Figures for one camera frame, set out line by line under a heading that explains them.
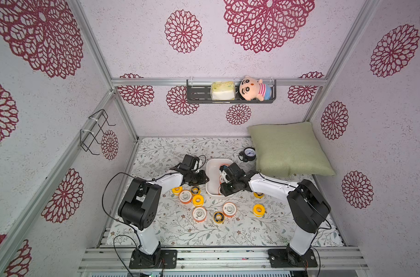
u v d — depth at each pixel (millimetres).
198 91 996
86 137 727
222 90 900
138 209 479
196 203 895
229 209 876
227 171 751
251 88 848
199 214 865
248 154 1091
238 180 696
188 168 761
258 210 876
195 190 945
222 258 751
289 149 972
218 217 855
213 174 1048
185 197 916
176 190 939
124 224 491
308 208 485
